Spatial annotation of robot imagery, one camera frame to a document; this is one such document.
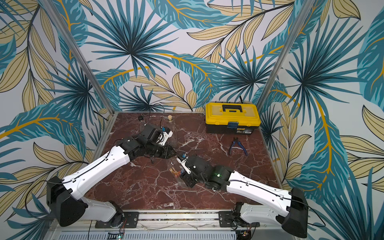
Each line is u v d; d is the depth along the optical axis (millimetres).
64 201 377
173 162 718
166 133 689
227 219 733
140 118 805
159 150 639
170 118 815
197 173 541
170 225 733
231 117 925
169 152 651
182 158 628
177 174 891
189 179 626
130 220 730
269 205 430
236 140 1032
